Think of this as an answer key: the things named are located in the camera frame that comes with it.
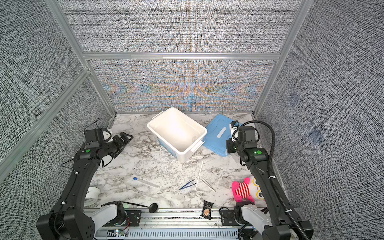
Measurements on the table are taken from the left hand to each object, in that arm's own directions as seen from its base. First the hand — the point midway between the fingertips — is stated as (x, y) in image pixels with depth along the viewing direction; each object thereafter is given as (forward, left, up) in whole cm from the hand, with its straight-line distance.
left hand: (129, 140), depth 80 cm
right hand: (-3, -54, +2) cm, 54 cm away
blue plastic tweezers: (-19, -29, -19) cm, 39 cm away
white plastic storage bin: (+12, -25, -10) cm, 29 cm away
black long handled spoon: (-29, -12, -19) cm, 37 cm away
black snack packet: (-32, -39, -18) cm, 54 cm away
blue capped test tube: (-18, -12, -19) cm, 29 cm away
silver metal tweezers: (-20, -43, -19) cm, 51 cm away
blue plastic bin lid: (+18, -54, -17) cm, 59 cm away
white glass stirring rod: (-19, -35, -19) cm, 44 cm away
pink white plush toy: (-25, -62, -13) cm, 68 cm away
